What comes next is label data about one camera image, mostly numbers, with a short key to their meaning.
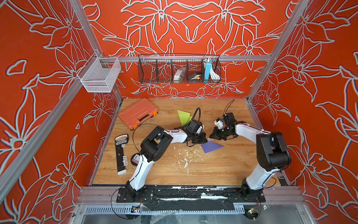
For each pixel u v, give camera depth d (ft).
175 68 3.30
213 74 3.01
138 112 3.40
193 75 2.77
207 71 2.88
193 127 2.60
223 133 2.64
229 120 2.55
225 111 3.72
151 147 1.82
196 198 2.39
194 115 2.67
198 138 2.75
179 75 3.00
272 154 1.56
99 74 3.05
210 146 2.99
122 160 2.78
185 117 3.48
